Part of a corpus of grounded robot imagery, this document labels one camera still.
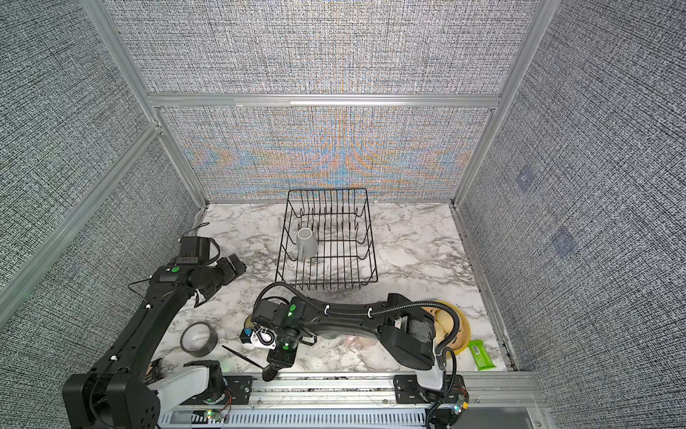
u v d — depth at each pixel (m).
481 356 0.78
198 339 0.83
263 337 0.65
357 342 0.81
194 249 0.62
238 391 0.74
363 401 0.73
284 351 0.65
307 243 0.93
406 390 0.73
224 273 0.72
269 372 0.76
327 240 1.03
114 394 0.38
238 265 0.75
